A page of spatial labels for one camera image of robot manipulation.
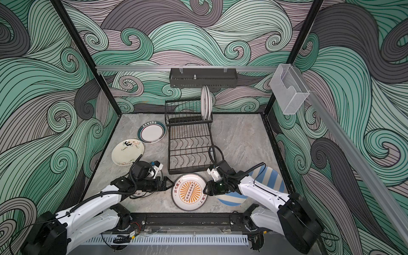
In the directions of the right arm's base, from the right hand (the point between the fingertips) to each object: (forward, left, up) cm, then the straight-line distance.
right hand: (206, 193), depth 79 cm
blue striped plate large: (-2, -13, -3) cm, 13 cm away
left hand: (+3, +19, +3) cm, 19 cm away
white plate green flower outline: (+33, -2, +32) cm, 46 cm away
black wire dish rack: (+35, +9, -2) cm, 36 cm away
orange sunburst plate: (+1, +10, -2) cm, 10 cm away
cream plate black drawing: (+26, +49, -1) cm, 56 cm away
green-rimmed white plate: (+41, +37, -1) cm, 55 cm away
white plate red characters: (+47, 0, +20) cm, 51 cm away
